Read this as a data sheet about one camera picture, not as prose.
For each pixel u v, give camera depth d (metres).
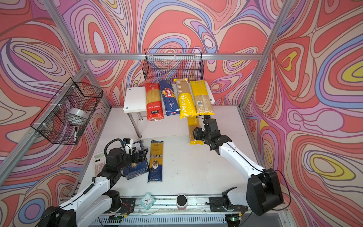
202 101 0.72
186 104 0.71
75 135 0.72
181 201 0.71
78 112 0.74
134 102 0.75
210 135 0.63
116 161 0.65
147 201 0.73
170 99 0.71
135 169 0.79
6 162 0.52
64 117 0.70
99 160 0.88
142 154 0.76
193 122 0.99
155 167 0.84
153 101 0.72
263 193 0.42
